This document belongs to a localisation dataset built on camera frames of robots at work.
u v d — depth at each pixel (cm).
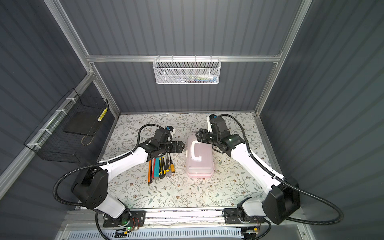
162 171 89
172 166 91
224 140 57
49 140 64
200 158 82
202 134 69
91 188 45
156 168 91
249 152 50
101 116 81
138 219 72
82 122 76
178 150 79
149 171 89
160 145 68
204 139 69
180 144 79
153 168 90
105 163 48
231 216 73
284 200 40
